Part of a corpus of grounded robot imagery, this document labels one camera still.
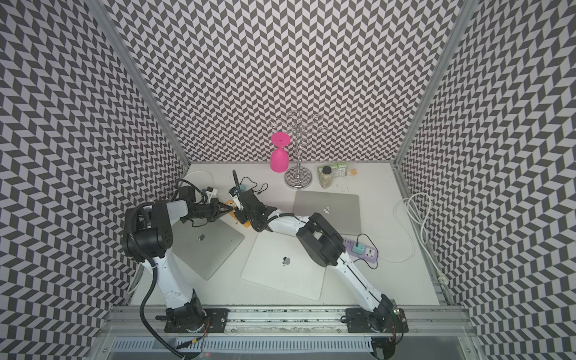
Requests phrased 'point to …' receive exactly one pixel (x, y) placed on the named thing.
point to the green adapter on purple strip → (358, 250)
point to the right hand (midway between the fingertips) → (239, 207)
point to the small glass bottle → (325, 178)
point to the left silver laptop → (205, 248)
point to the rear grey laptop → (341, 210)
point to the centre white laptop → (283, 262)
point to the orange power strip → (232, 213)
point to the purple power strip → (370, 253)
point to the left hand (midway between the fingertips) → (232, 209)
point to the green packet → (337, 170)
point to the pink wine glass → (279, 157)
